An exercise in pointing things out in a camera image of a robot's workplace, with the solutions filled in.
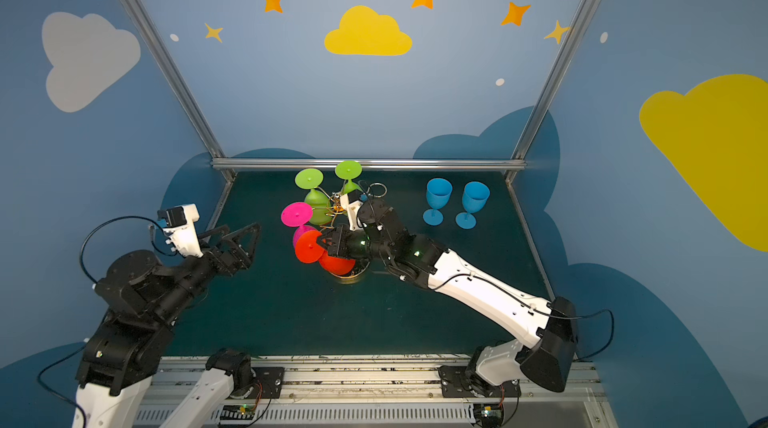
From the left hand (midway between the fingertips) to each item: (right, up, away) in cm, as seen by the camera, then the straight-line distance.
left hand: (240, 223), depth 59 cm
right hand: (+14, -4, +5) cm, 15 cm away
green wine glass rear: (+19, +13, +22) cm, 32 cm away
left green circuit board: (-8, -48, +14) cm, 51 cm away
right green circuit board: (+55, -49, +15) cm, 75 cm away
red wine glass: (+12, -7, +6) cm, 15 cm away
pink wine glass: (+7, +1, +13) cm, 15 cm away
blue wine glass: (+46, +7, +37) cm, 60 cm away
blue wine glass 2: (+58, +6, +37) cm, 69 cm away
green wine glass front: (+11, +3, +24) cm, 27 cm away
